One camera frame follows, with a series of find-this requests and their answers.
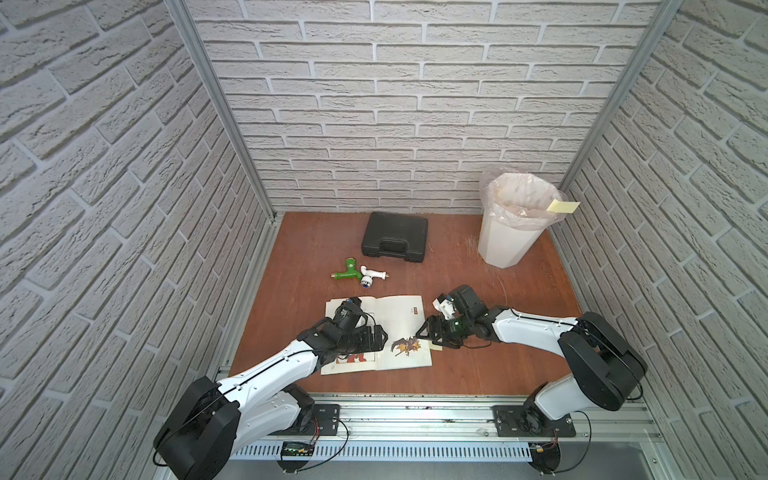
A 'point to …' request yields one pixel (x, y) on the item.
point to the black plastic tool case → (394, 235)
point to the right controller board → (545, 458)
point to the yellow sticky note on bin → (563, 206)
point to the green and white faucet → (365, 275)
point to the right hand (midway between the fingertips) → (427, 338)
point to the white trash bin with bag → (514, 203)
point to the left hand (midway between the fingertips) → (372, 330)
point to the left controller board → (297, 449)
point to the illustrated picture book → (400, 318)
